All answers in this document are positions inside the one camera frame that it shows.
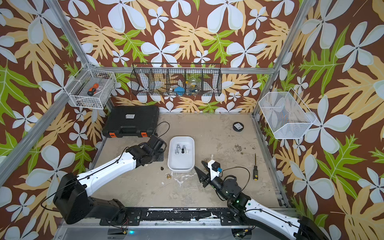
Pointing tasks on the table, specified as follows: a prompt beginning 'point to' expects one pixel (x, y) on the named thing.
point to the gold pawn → (205, 160)
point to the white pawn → (212, 156)
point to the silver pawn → (176, 152)
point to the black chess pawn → (182, 151)
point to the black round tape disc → (238, 126)
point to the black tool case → (128, 121)
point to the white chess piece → (187, 152)
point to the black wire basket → (199, 79)
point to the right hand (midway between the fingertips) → (197, 165)
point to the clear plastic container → (194, 86)
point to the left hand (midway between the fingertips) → (161, 152)
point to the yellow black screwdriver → (255, 171)
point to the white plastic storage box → (181, 157)
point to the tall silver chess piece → (178, 147)
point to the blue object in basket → (179, 90)
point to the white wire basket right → (287, 116)
